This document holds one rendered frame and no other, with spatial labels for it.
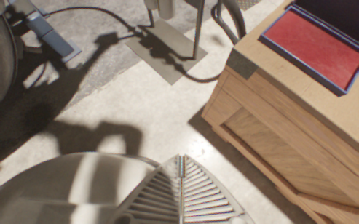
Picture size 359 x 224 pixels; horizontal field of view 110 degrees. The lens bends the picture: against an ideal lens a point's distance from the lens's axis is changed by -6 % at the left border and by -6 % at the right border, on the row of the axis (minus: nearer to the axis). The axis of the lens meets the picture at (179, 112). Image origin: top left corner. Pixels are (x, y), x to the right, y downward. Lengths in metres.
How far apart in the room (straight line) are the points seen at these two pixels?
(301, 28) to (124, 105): 0.71
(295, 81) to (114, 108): 0.72
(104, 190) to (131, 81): 0.59
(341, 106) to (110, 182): 0.43
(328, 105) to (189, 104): 0.54
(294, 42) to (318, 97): 0.11
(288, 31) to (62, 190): 0.54
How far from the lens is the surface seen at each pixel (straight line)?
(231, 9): 0.49
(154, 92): 0.75
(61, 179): 0.40
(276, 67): 0.28
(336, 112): 0.31
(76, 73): 1.00
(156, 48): 0.91
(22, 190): 0.46
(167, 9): 0.66
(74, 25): 1.30
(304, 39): 0.35
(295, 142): 0.38
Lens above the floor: 0.66
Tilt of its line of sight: 72 degrees down
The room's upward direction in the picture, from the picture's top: 3 degrees counter-clockwise
